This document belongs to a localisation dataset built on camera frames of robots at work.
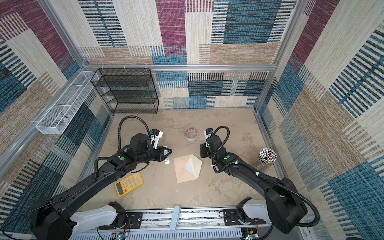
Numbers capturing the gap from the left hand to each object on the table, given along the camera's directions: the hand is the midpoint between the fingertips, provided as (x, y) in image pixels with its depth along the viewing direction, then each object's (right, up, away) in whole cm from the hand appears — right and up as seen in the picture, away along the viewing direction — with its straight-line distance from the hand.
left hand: (171, 149), depth 76 cm
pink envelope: (+5, -17, +13) cm, 22 cm away
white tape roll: (+9, +6, +32) cm, 33 cm away
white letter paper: (+8, -14, +15) cm, 22 cm away
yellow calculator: (-24, -20, +8) cm, 33 cm away
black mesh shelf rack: (-37, +37, +34) cm, 62 cm away
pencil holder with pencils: (+47, -3, -1) cm, 47 cm away
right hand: (+17, 0, +10) cm, 19 cm away
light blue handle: (+2, -32, -4) cm, 32 cm away
